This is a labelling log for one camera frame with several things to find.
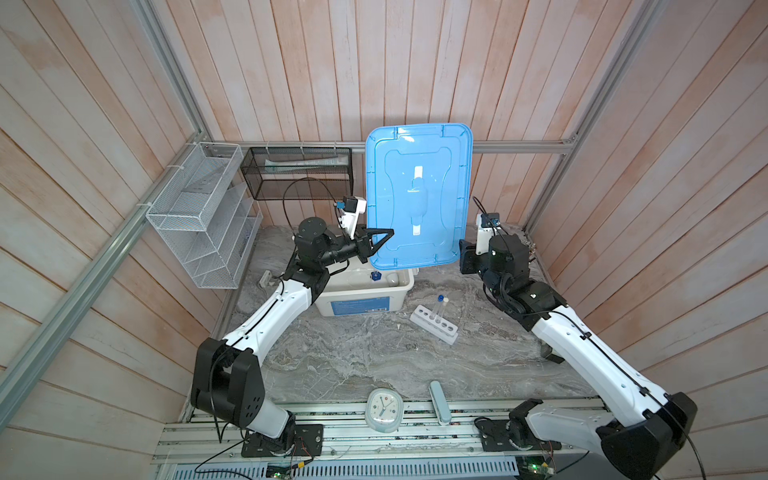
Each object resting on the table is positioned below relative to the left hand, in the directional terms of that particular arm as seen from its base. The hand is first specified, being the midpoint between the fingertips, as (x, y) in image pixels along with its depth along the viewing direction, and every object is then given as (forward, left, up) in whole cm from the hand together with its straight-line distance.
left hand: (391, 236), depth 70 cm
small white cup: (+10, -2, -32) cm, 33 cm away
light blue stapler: (-30, -14, -33) cm, 47 cm away
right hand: (+2, -20, -3) cm, 20 cm away
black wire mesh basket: (+29, +28, -2) cm, 41 cm away
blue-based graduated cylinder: (+13, +4, -34) cm, 37 cm away
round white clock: (-31, +1, -33) cm, 45 cm away
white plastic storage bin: (-4, +9, -16) cm, 19 cm away
